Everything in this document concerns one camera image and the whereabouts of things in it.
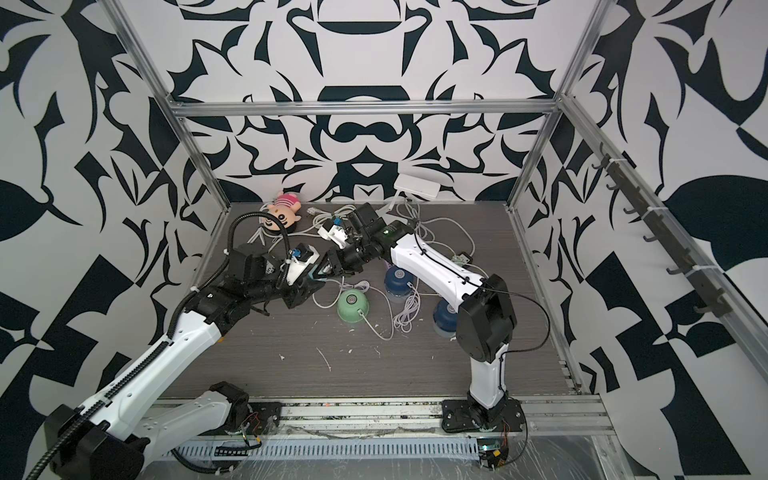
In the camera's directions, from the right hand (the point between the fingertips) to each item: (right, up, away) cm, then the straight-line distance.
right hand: (317, 272), depth 74 cm
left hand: (-1, +1, +2) cm, 3 cm away
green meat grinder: (+7, -10, +9) cm, 15 cm away
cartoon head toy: (-20, +18, +36) cm, 45 cm away
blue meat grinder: (+20, -4, +13) cm, 24 cm away
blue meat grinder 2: (+33, -13, +7) cm, 36 cm away
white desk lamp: (+26, +25, +21) cm, 42 cm away
